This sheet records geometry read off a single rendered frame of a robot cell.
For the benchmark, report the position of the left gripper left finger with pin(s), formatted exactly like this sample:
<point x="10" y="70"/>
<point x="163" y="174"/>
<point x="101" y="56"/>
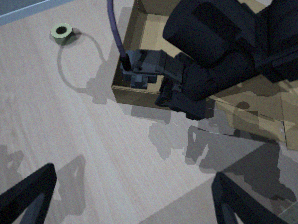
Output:
<point x="34" y="192"/>

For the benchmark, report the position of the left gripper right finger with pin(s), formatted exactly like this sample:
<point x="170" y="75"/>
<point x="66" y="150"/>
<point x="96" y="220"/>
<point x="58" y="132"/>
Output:
<point x="228" y="198"/>

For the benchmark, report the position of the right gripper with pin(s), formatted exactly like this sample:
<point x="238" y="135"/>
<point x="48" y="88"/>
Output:
<point x="186" y="87"/>

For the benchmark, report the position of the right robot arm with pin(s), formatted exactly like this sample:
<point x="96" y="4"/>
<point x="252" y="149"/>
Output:
<point x="208" y="30"/>

